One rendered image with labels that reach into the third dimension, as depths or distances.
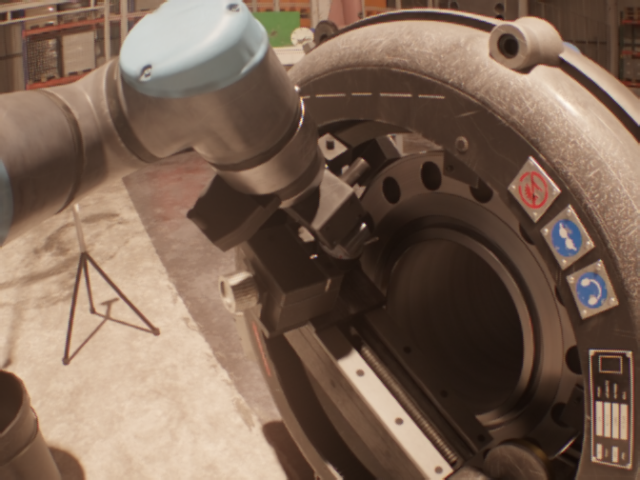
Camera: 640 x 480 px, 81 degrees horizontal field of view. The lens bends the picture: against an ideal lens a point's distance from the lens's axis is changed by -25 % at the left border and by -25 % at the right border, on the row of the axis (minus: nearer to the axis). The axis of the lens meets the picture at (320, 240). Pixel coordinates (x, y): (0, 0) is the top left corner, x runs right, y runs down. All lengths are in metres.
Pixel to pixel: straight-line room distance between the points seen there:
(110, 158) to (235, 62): 0.11
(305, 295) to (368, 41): 0.27
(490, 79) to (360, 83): 0.14
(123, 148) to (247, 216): 0.13
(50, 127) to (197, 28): 0.11
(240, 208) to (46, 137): 0.20
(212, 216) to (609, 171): 0.32
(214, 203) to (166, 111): 0.14
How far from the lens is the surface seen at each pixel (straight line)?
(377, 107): 0.42
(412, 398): 0.58
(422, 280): 0.72
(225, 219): 0.41
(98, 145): 0.32
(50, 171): 0.28
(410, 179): 0.59
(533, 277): 0.50
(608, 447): 0.37
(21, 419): 0.99
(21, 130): 0.26
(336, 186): 0.42
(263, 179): 0.37
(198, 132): 0.32
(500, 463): 0.53
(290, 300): 0.51
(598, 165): 0.31
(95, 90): 0.33
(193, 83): 0.28
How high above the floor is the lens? 0.92
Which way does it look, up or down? 21 degrees down
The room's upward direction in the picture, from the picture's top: 3 degrees counter-clockwise
